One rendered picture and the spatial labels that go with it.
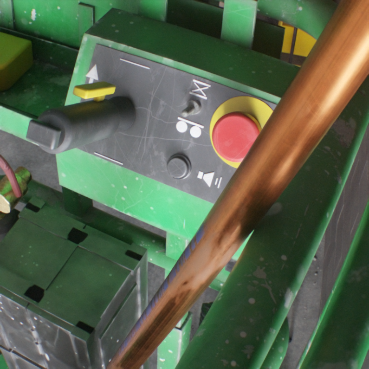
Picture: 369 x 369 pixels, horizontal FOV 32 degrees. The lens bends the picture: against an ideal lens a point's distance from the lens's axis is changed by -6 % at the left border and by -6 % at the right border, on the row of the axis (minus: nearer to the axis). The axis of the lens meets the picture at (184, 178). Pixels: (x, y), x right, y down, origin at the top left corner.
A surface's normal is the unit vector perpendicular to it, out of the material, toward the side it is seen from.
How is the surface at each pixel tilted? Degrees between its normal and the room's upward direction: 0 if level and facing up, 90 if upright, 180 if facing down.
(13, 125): 90
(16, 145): 0
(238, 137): 58
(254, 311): 9
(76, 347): 90
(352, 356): 27
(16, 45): 0
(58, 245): 0
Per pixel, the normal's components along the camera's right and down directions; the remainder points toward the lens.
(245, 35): -0.44, 0.65
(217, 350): -0.09, -0.72
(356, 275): -0.36, -0.76
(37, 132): -0.35, 0.19
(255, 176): -0.69, 0.45
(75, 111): 0.65, -0.66
